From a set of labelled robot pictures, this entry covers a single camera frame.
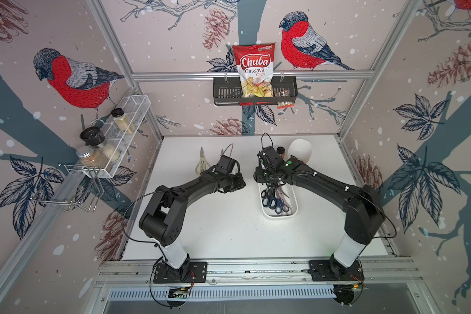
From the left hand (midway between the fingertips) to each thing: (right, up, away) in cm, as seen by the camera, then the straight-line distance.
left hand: (248, 180), depth 90 cm
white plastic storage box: (+20, -9, -2) cm, 22 cm away
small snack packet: (+17, +36, 0) cm, 40 cm away
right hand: (+3, +3, -3) cm, 6 cm away
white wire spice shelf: (-54, +35, +1) cm, 65 cm away
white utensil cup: (+28, +15, +8) cm, 32 cm away
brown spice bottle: (+18, +14, +10) cm, 25 cm away
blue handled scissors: (+12, -9, +2) cm, 15 cm away
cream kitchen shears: (-25, +7, +17) cm, 31 cm away
